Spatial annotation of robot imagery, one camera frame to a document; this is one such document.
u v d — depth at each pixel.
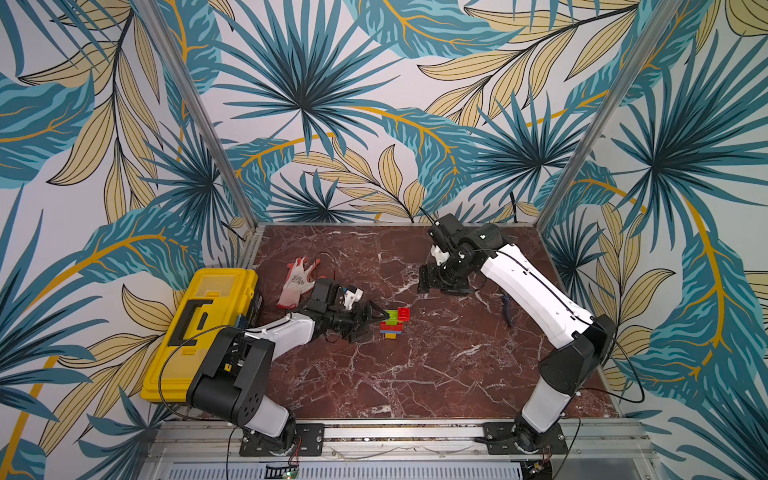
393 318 0.82
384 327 0.85
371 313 0.76
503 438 0.74
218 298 0.79
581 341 0.44
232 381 0.43
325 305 0.72
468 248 0.53
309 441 0.73
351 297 0.84
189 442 0.75
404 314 0.80
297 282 0.99
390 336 0.90
